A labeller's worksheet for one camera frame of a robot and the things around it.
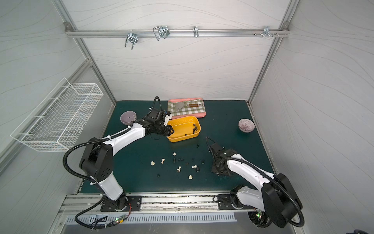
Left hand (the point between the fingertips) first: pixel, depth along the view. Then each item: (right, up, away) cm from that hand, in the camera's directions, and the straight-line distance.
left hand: (173, 131), depth 89 cm
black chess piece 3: (+13, -1, +14) cm, 19 cm away
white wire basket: (-53, +6, -24) cm, 58 cm away
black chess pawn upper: (+16, -10, +6) cm, 20 cm away
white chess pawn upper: (+1, -15, +1) cm, 15 cm away
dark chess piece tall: (+14, +1, +15) cm, 21 cm away
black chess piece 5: (+15, -22, -6) cm, 27 cm away
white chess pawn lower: (+11, -25, -8) cm, 29 cm away
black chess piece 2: (+4, -17, -1) cm, 18 cm away
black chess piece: (+1, -18, -1) cm, 18 cm away
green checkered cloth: (+8, +14, +26) cm, 30 cm away
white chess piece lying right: (+13, -21, -4) cm, 25 cm away
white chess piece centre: (+4, -22, -5) cm, 23 cm away
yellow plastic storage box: (+7, +1, +16) cm, 17 cm away
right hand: (+27, -22, -5) cm, 35 cm away
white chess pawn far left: (-12, -19, -3) cm, 23 cm away
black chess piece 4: (+18, -19, -1) cm, 27 cm away
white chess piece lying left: (-6, -17, -1) cm, 18 cm away
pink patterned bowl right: (+51, +3, +15) cm, 54 cm away
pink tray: (+18, +10, +22) cm, 30 cm away
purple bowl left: (-36, +8, +17) cm, 41 cm away
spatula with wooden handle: (+2, +18, +29) cm, 34 cm away
